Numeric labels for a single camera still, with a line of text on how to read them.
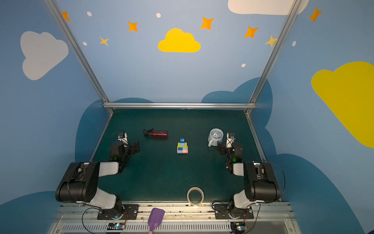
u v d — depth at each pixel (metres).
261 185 0.45
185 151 0.96
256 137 1.11
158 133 1.02
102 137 1.10
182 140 0.90
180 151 0.95
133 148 0.86
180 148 0.96
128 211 0.74
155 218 0.71
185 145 0.93
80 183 0.46
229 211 0.73
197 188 0.81
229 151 0.80
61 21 0.73
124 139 0.82
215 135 1.04
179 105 1.15
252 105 1.16
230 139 0.84
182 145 0.92
